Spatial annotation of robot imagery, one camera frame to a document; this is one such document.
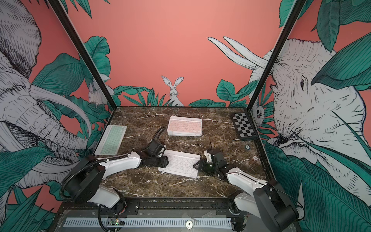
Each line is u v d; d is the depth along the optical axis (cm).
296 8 70
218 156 69
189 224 70
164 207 75
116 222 70
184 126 104
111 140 99
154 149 70
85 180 44
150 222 70
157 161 80
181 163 88
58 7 70
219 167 67
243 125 105
